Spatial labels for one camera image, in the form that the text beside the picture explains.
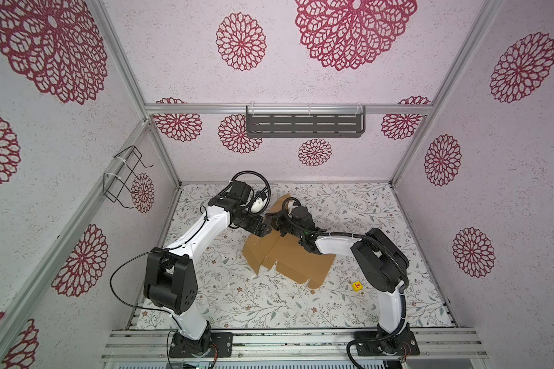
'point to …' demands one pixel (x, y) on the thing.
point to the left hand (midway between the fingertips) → (260, 227)
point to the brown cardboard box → (286, 251)
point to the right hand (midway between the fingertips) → (261, 212)
